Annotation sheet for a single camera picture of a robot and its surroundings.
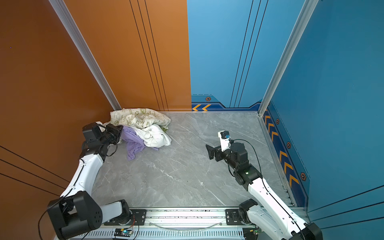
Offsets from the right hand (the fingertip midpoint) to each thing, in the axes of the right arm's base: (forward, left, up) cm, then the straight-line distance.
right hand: (213, 142), depth 77 cm
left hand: (+10, +48, +5) cm, 50 cm away
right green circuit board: (-36, -17, -23) cm, 46 cm away
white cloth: (+11, +35, -9) cm, 38 cm away
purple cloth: (+12, +50, -18) cm, 55 cm away
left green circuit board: (-36, +45, -22) cm, 61 cm away
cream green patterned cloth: (+22, +44, -3) cm, 49 cm away
